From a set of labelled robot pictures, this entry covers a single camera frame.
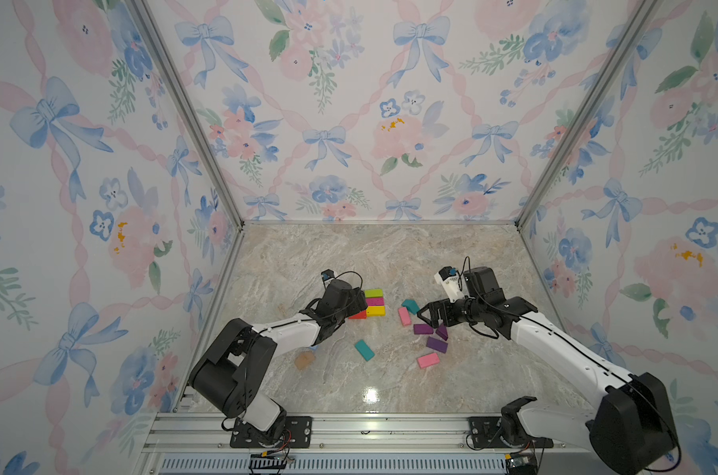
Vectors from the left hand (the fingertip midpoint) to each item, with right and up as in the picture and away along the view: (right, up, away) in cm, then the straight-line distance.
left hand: (358, 295), depth 92 cm
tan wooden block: (-15, -17, -8) cm, 24 cm away
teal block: (+17, -4, +2) cm, 18 cm away
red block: (0, -4, -10) cm, 11 cm away
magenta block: (+6, -3, +5) cm, 9 cm away
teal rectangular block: (+2, -16, -4) cm, 16 cm away
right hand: (+21, -2, -9) cm, 23 cm away
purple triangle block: (+26, -11, -3) cm, 28 cm away
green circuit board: (+40, -39, -19) cm, 59 cm away
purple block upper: (+20, -10, -1) cm, 22 cm away
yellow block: (+6, -6, +4) cm, 9 cm away
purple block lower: (+24, -14, -4) cm, 28 cm away
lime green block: (+5, 0, +6) cm, 8 cm away
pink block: (+20, -18, -7) cm, 28 cm away
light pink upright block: (+15, -7, +3) cm, 17 cm away
